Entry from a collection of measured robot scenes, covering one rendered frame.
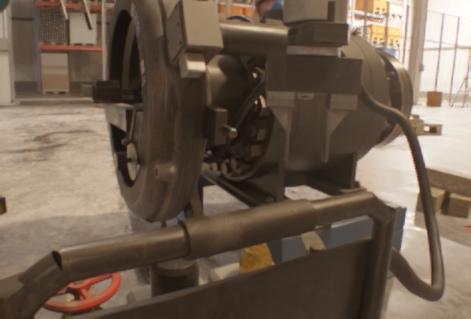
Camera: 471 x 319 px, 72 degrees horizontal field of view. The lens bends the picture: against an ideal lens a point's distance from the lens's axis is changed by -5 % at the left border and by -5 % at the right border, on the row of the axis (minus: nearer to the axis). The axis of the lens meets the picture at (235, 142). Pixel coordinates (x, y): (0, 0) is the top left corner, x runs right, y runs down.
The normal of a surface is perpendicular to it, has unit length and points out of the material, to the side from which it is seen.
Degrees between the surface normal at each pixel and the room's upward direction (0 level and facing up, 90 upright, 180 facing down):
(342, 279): 90
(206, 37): 68
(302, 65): 90
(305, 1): 91
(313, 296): 90
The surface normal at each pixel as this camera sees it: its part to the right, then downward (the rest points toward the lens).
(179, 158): 0.44, 0.46
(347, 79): 0.00, 0.19
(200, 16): 0.45, -0.21
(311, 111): 0.47, 0.23
